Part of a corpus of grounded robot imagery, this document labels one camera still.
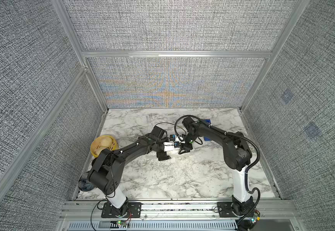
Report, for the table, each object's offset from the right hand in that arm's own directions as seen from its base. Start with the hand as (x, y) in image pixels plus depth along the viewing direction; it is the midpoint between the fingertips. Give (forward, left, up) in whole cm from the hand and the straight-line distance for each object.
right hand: (179, 143), depth 93 cm
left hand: (-4, +6, +2) cm, 8 cm away
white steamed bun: (+2, +48, 0) cm, 48 cm away
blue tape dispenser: (+17, -21, +1) cm, 27 cm away
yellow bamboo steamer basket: (-1, +55, -2) cm, 55 cm away
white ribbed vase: (-9, +7, +14) cm, 18 cm away
